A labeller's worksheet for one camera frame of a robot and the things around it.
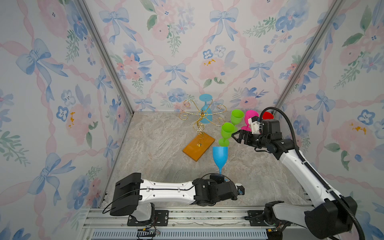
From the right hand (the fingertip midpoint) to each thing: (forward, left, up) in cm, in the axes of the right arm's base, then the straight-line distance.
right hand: (237, 135), depth 79 cm
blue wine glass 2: (+16, +16, +1) cm, 23 cm away
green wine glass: (+10, +4, -7) cm, 13 cm away
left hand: (-19, +9, -8) cm, 23 cm away
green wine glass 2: (+21, -5, -7) cm, 23 cm away
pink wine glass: (+22, -12, -6) cm, 26 cm away
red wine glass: (+21, -24, -6) cm, 32 cm away
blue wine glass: (-11, +10, -3) cm, 15 cm away
